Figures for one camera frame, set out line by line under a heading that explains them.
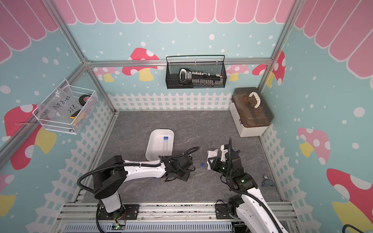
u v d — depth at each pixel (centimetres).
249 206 50
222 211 74
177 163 67
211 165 74
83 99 80
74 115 65
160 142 101
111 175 51
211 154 80
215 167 72
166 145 100
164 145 99
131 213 74
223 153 72
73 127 65
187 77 88
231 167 57
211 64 91
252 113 102
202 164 91
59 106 67
